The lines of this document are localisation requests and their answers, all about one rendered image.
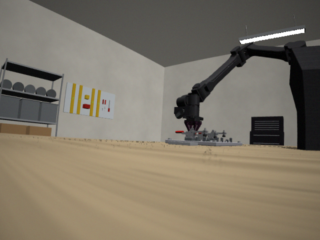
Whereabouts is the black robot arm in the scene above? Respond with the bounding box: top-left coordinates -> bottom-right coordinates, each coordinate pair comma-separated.
174,40 -> 307,119

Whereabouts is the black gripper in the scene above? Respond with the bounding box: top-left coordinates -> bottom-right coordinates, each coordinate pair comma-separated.
182,105 -> 204,132

